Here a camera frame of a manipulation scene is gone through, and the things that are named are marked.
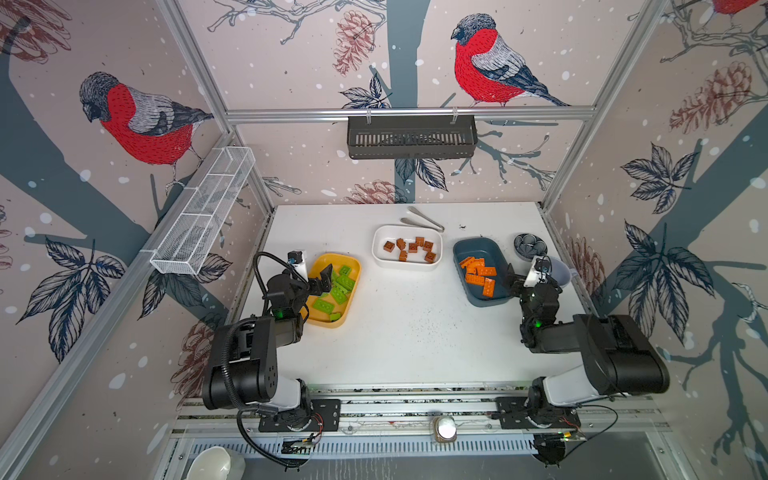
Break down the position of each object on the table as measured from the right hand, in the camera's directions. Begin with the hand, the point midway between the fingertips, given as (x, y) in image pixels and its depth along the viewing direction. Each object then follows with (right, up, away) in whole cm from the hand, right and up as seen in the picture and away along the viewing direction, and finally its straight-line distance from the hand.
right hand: (526, 270), depth 89 cm
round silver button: (-29, -31, -27) cm, 50 cm away
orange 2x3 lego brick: (-9, -2, +11) cm, 14 cm away
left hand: (-65, +2, 0) cm, 65 cm away
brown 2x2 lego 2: (-28, +3, +15) cm, 31 cm away
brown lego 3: (-37, +3, +14) cm, 40 cm away
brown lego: (-43, +6, +18) cm, 47 cm away
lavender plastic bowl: (+15, -2, +7) cm, 16 cm away
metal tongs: (-23, +13, +25) cm, 36 cm away
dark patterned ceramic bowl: (+8, +6, +17) cm, 20 cm away
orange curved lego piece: (-14, 0, +12) cm, 18 cm away
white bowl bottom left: (-81, -39, -26) cm, 93 cm away
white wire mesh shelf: (-92, +8, -19) cm, 95 cm away
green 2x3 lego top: (-58, -9, +6) cm, 59 cm away
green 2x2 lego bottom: (-59, -14, 0) cm, 61 cm away
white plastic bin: (-35, +11, +21) cm, 42 cm away
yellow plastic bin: (-66, +1, +8) cm, 66 cm away
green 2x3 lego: (-57, -5, +9) cm, 58 cm away
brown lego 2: (-34, +6, +17) cm, 38 cm away
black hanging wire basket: (-34, +45, +15) cm, 59 cm away
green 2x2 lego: (-57, -2, +11) cm, 59 cm away
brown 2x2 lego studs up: (-28, +7, +18) cm, 34 cm away
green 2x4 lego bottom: (-63, -12, +3) cm, 64 cm away
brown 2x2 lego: (-38, +8, +18) cm, 42 cm away
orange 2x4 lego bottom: (-14, -4, +9) cm, 17 cm away
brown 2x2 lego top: (-31, +8, +18) cm, 37 cm away
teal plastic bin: (-13, +6, +16) cm, 21 cm away
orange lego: (-9, -7, +7) cm, 13 cm away
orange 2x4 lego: (-10, +2, +12) cm, 16 cm away
